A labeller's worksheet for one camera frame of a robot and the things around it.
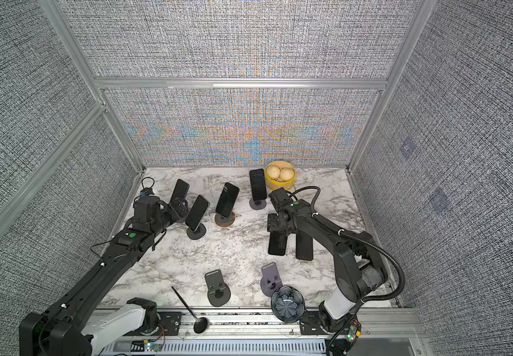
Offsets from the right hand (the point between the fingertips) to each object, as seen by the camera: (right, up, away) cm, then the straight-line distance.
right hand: (277, 220), depth 89 cm
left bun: (0, +21, +21) cm, 30 cm away
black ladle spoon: (-27, -32, -15) cm, 45 cm away
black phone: (+11, -11, +2) cm, 16 cm away
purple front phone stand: (-4, -19, -12) cm, 23 cm away
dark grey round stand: (-33, -7, +6) cm, 35 cm away
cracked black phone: (-20, +8, -1) cm, 22 cm away
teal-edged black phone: (-32, +3, -1) cm, 32 cm away
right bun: (+6, +20, +21) cm, 30 cm away
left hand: (-36, +7, -8) cm, 37 cm away
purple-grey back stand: (-8, +5, +17) cm, 19 cm away
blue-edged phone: (-41, +12, +8) cm, 44 cm away
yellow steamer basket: (+2, +15, +18) cm, 24 cm away
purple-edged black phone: (-8, +15, +9) cm, 19 cm away
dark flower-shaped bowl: (+2, -27, -13) cm, 30 cm away
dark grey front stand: (-21, -22, -14) cm, 34 cm away
